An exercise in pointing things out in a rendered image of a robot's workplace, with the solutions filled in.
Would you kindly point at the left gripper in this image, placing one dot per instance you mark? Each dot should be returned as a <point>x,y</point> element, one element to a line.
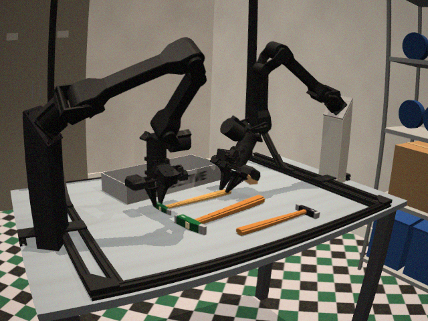
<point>240,174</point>

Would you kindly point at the orange rectangular block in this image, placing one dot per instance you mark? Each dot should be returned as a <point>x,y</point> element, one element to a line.
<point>251,181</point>

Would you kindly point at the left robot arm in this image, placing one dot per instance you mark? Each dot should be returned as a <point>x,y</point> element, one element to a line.
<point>259,120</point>

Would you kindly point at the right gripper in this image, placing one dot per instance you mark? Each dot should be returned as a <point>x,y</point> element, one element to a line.
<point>136,182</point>

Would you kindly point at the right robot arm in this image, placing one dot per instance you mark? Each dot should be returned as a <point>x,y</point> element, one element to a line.
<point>88,97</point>

